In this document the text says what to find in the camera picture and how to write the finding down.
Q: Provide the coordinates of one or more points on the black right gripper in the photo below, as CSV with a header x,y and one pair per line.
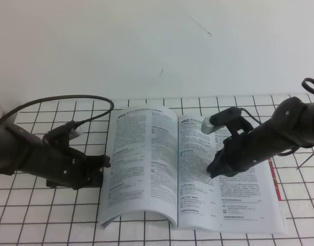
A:
x,y
239,154

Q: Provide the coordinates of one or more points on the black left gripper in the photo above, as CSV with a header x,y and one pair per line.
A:
x,y
68,168

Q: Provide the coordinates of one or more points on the white paperback book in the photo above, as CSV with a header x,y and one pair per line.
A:
x,y
158,164

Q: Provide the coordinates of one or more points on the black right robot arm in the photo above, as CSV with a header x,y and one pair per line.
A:
x,y
290,127

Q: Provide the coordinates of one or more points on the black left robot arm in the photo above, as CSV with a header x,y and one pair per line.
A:
x,y
15,145

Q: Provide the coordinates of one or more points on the white black-grid tablecloth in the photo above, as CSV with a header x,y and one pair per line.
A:
x,y
32,214

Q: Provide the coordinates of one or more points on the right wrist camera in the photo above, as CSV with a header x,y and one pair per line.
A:
x,y
230,118

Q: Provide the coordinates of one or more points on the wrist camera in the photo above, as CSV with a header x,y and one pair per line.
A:
x,y
230,118
63,134

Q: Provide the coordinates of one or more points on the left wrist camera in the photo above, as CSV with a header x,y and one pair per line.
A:
x,y
63,134

